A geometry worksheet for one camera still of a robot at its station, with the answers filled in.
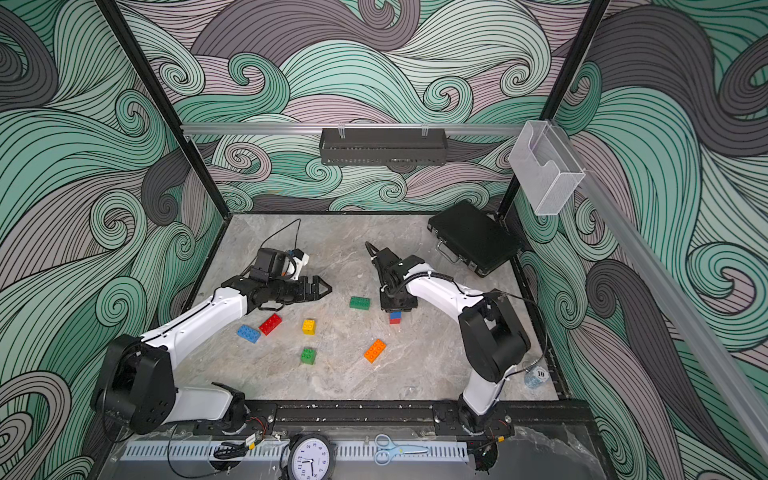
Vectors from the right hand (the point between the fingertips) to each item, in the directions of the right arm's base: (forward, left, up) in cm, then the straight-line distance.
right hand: (390, 311), depth 88 cm
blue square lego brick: (0, -1, -2) cm, 3 cm away
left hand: (+3, +20, +8) cm, 22 cm away
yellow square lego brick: (-4, +24, -1) cm, 24 cm away
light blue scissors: (-33, +2, -4) cm, 33 cm away
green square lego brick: (-12, +23, -2) cm, 26 cm away
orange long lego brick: (-10, +5, -4) cm, 12 cm away
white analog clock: (-35, +19, -1) cm, 40 cm away
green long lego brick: (+6, +10, -5) cm, 12 cm away
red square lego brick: (-1, -1, -4) cm, 5 cm away
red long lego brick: (-2, +37, -4) cm, 37 cm away
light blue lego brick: (-5, +43, -3) cm, 43 cm away
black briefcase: (+34, -31, -5) cm, 47 cm away
